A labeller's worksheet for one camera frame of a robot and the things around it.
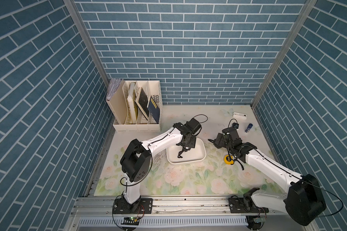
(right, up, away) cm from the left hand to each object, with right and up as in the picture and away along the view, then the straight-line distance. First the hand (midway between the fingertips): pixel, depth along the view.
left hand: (192, 145), depth 87 cm
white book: (-38, +27, +2) cm, 46 cm away
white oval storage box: (0, -1, -6) cm, 6 cm away
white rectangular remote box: (+39, +18, +24) cm, 50 cm away
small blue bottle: (+41, +11, +10) cm, 43 cm away
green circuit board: (-32, -35, -15) cm, 50 cm away
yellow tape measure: (+23, -9, +1) cm, 25 cm away
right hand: (+20, +4, 0) cm, 21 cm away
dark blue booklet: (-27, +23, +18) cm, 40 cm away
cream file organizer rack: (-38, +25, +11) cm, 46 cm away
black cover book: (-34, +28, +13) cm, 46 cm away
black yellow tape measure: (-5, -3, 0) cm, 6 cm away
